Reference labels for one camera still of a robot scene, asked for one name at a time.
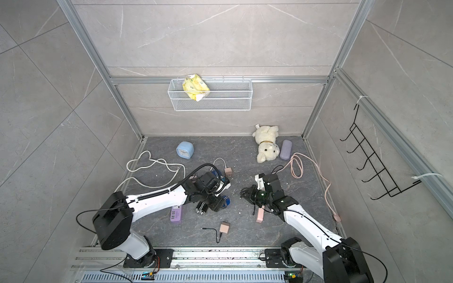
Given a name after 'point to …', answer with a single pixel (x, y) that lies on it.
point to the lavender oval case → (285, 152)
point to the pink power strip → (260, 217)
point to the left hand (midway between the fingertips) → (224, 200)
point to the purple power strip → (176, 213)
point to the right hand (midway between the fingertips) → (241, 193)
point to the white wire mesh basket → (225, 95)
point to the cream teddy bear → (266, 136)
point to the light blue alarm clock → (185, 150)
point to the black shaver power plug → (202, 207)
